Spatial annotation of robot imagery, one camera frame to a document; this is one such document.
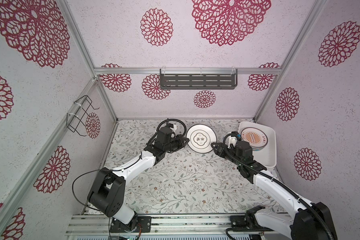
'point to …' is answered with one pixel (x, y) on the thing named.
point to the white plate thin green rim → (201, 137)
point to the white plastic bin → (267, 156)
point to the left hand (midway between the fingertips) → (190, 140)
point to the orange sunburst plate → (257, 138)
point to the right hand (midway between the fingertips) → (213, 143)
